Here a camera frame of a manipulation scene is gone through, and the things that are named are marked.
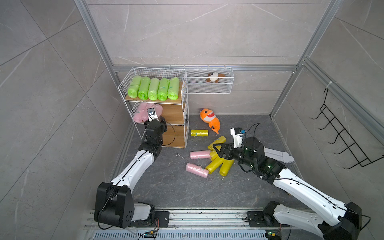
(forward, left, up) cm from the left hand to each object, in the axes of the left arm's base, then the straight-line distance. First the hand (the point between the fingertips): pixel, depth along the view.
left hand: (156, 115), depth 80 cm
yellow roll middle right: (-20, -39, -26) cm, 51 cm away
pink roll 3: (+6, 0, -1) cm, 7 cm away
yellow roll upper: (0, -39, -26) cm, 47 cm away
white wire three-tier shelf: (+6, -10, -4) cm, 12 cm away
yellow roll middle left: (-18, -33, -27) cm, 46 cm away
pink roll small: (+2, +9, -1) cm, 9 cm away
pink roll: (-11, -27, -25) cm, 39 cm away
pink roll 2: (-22, -22, -25) cm, 40 cm away
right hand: (-19, -32, -3) cm, 38 cm away
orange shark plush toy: (+20, -31, -22) cm, 43 cm away
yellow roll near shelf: (+6, -24, -25) cm, 35 cm away
